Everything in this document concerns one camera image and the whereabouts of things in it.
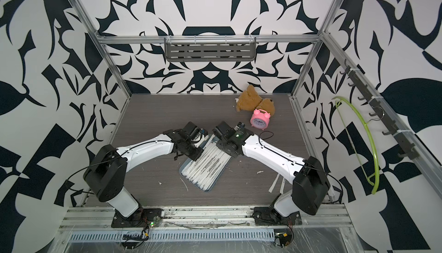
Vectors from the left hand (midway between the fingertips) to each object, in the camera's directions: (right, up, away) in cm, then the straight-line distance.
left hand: (200, 151), depth 88 cm
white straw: (+1, -10, -2) cm, 10 cm away
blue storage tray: (+5, +6, +3) cm, 9 cm away
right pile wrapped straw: (+36, -15, -5) cm, 39 cm away
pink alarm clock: (+32, +16, +9) cm, 37 cm away
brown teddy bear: (+28, +27, +17) cm, 42 cm away
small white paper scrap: (-5, -17, -7) cm, 19 cm away
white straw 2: (+11, -5, +1) cm, 12 cm away
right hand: (+11, +5, -6) cm, 13 cm away
